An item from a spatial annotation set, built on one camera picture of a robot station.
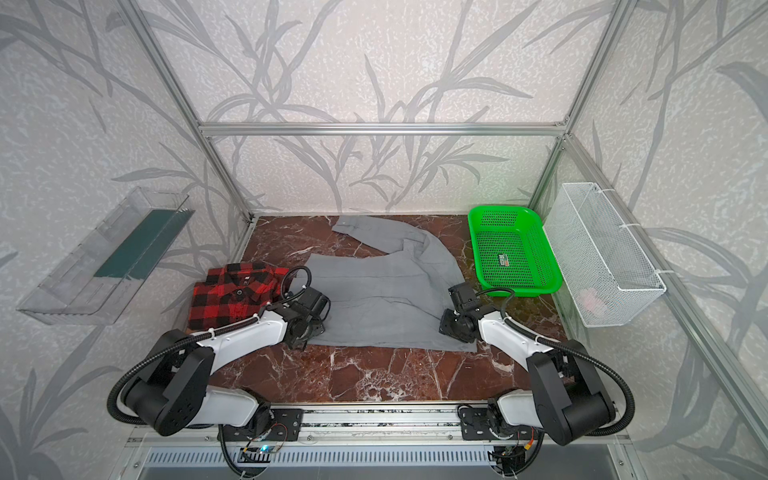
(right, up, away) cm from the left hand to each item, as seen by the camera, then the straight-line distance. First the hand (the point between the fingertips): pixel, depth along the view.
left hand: (317, 323), depth 91 cm
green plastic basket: (+66, +22, +17) cm, 72 cm away
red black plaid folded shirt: (-25, +10, -2) cm, 27 cm away
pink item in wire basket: (+73, +11, -18) cm, 76 cm away
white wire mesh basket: (+69, +21, -27) cm, 77 cm away
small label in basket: (+63, +18, +15) cm, 67 cm away
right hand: (+39, +2, 0) cm, 39 cm away
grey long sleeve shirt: (+23, +6, +4) cm, 24 cm away
